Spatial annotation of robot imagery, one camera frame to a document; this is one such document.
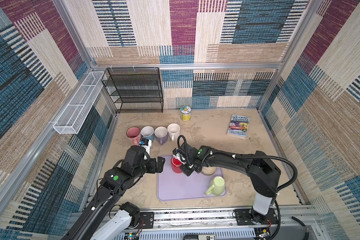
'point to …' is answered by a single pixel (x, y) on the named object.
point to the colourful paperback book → (238, 126)
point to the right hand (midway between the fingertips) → (186, 170)
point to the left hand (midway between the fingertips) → (157, 157)
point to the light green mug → (218, 188)
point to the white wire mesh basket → (70, 120)
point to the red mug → (176, 165)
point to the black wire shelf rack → (135, 89)
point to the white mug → (173, 130)
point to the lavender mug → (161, 133)
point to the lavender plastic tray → (173, 186)
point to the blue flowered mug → (147, 132)
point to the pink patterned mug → (134, 134)
